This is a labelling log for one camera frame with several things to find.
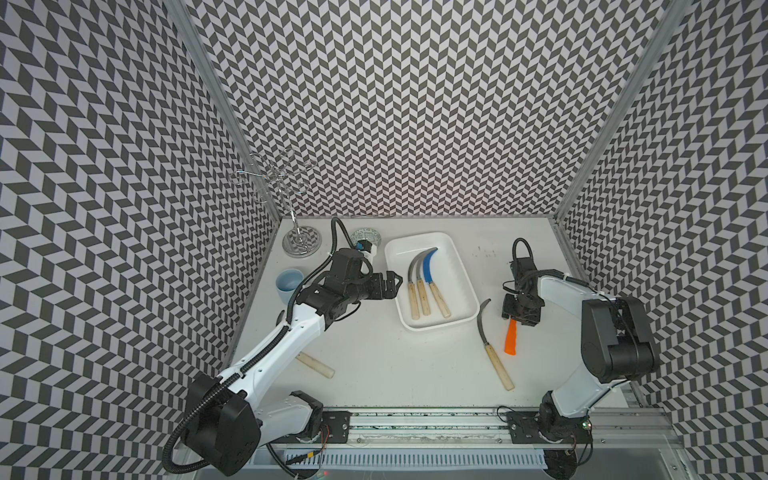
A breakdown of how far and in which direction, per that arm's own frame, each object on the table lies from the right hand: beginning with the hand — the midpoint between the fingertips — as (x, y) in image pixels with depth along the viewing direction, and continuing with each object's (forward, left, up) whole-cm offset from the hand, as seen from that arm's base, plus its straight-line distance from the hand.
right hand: (514, 322), depth 91 cm
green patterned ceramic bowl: (+33, +47, +5) cm, 58 cm away
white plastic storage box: (+18, +18, +1) cm, 26 cm away
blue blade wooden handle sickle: (+11, +24, +1) cm, 26 cm away
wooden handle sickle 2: (+15, +31, +1) cm, 35 cm away
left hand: (+3, +38, +19) cm, 43 cm away
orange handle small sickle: (-6, +3, 0) cm, 6 cm away
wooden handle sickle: (+9, +28, +2) cm, 30 cm away
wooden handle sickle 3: (-12, +8, 0) cm, 15 cm away
